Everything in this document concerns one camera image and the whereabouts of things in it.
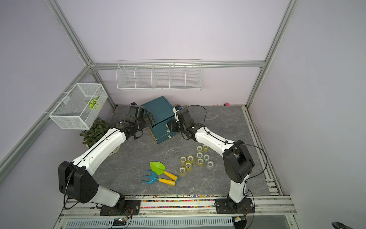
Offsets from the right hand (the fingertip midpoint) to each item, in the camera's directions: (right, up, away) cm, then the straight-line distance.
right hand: (169, 122), depth 86 cm
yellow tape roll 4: (+20, -25, +3) cm, 32 cm away
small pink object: (+46, +15, +38) cm, 62 cm away
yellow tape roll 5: (+23, -17, +8) cm, 30 cm away
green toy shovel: (-6, -28, +1) cm, 29 cm away
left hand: (-12, +1, -3) cm, 13 cm away
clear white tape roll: (+26, -26, +2) cm, 37 cm away
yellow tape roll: (+8, -29, -1) cm, 30 cm away
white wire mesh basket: (-52, +9, -3) cm, 53 cm away
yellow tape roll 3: (+9, -24, +3) cm, 25 cm away
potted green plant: (-39, -3, -6) cm, 39 cm away
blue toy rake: (-9, -32, -4) cm, 34 cm away
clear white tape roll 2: (+24, -23, +5) cm, 33 cm away
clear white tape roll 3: (+19, -20, +7) cm, 29 cm away
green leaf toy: (-44, +12, -5) cm, 45 cm away
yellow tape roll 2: (+12, -27, +1) cm, 29 cm away
